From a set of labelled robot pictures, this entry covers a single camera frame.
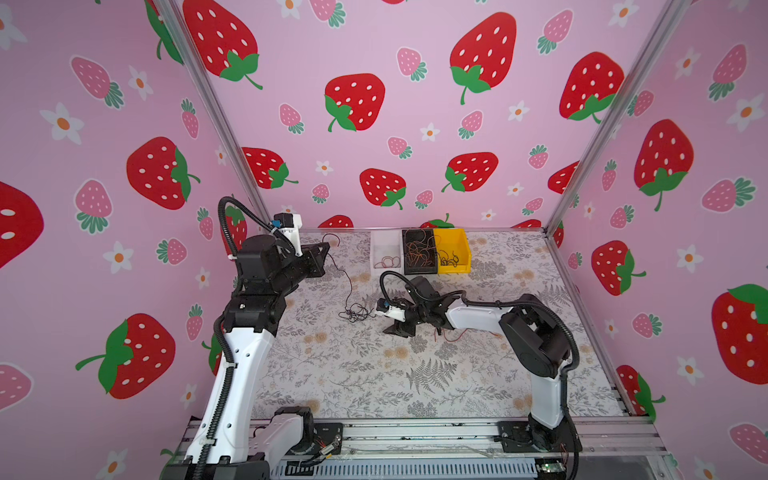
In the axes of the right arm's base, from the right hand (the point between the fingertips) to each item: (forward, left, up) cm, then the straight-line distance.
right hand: (386, 318), depth 92 cm
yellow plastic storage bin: (+34, -21, -3) cm, 40 cm away
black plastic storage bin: (+30, -8, 0) cm, 31 cm away
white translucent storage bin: (+31, +4, -3) cm, 32 cm away
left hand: (0, +12, +33) cm, 35 cm away
